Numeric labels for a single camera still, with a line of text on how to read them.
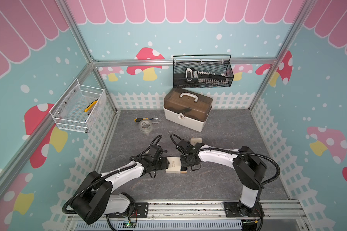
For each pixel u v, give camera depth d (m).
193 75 0.89
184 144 0.73
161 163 0.79
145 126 1.09
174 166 0.87
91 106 0.76
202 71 0.91
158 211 0.76
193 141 0.99
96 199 0.42
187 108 0.94
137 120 1.10
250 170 0.47
